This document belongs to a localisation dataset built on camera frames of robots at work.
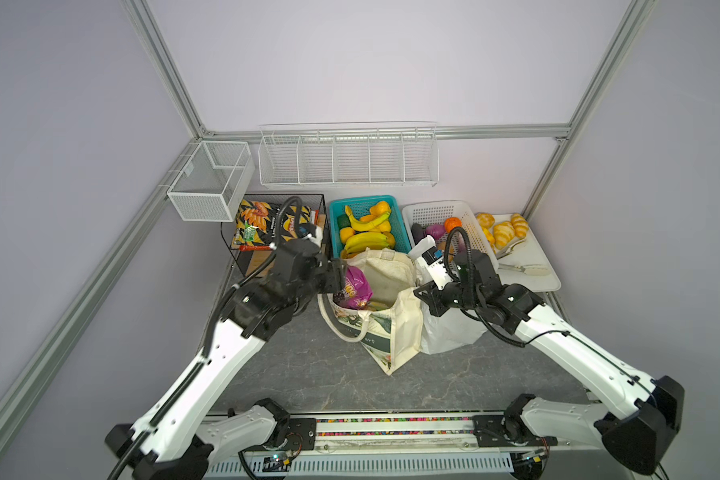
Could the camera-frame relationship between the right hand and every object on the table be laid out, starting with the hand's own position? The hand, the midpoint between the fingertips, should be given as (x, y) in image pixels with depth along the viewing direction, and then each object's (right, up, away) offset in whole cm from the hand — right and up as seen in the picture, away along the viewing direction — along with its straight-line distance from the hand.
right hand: (418, 292), depth 75 cm
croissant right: (+47, +21, +41) cm, 65 cm away
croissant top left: (+33, +23, +41) cm, 58 cm away
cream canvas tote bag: (-7, -8, -3) cm, 10 cm away
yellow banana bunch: (-14, +14, +30) cm, 36 cm away
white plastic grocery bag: (+10, -11, +5) cm, 16 cm away
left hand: (-19, +7, -7) cm, 21 cm away
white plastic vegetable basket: (+12, +25, +41) cm, 50 cm away
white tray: (+44, +5, +29) cm, 53 cm away
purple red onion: (+13, +18, +36) cm, 43 cm away
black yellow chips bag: (-47, +19, +16) cm, 53 cm away
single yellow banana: (-15, +20, +37) cm, 45 cm away
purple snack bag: (-16, 0, +6) cm, 17 cm away
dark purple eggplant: (+6, +18, +38) cm, 42 cm away
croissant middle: (+38, +17, +37) cm, 56 cm away
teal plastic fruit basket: (-16, +28, +41) cm, 52 cm away
